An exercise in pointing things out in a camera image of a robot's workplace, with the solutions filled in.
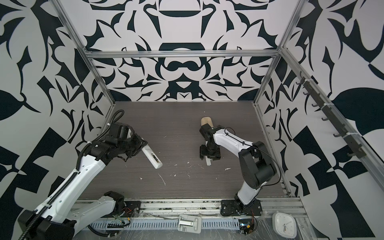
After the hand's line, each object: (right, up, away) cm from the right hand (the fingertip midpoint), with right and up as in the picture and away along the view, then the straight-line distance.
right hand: (206, 157), depth 87 cm
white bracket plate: (-9, -25, -18) cm, 32 cm away
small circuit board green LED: (+17, -28, -16) cm, 36 cm away
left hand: (-30, +12, -12) cm, 34 cm away
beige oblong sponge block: (+1, +21, +18) cm, 28 cm away
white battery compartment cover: (+1, -3, +2) cm, 4 cm away
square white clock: (+33, -25, -19) cm, 46 cm away
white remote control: (-25, +3, -17) cm, 30 cm away
